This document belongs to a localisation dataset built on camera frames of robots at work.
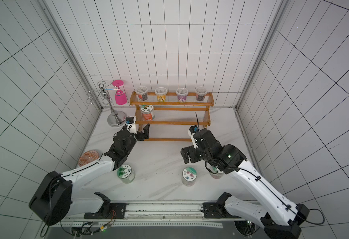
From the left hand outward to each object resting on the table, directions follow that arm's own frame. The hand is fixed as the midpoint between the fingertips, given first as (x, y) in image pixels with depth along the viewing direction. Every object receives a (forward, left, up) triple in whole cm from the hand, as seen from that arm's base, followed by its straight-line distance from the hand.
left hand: (141, 125), depth 84 cm
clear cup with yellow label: (+12, -12, +15) cm, 22 cm away
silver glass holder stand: (+20, +26, -18) cm, 37 cm away
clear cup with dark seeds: (+12, -1, +14) cm, 19 cm away
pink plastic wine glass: (+27, +20, -2) cm, 33 cm away
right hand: (-18, -25, +5) cm, 31 cm away
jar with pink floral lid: (-25, -27, -11) cm, 39 cm away
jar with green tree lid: (-24, +6, -11) cm, 27 cm away
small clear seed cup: (+12, -34, +15) cm, 39 cm away
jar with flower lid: (+7, -3, +3) cm, 9 cm away
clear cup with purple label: (+11, -23, +15) cm, 30 cm away
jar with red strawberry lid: (-22, -43, -15) cm, 51 cm away
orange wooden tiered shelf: (+19, -24, -5) cm, 31 cm away
